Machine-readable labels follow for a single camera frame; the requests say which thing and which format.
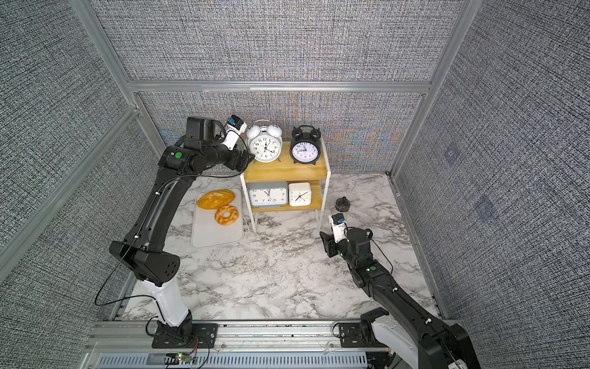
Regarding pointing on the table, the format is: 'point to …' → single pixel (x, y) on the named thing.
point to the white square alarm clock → (299, 194)
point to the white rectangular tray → (205, 230)
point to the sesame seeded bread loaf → (215, 199)
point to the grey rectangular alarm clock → (267, 194)
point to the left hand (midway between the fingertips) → (247, 146)
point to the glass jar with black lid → (342, 204)
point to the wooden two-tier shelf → (285, 169)
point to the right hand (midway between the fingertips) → (327, 224)
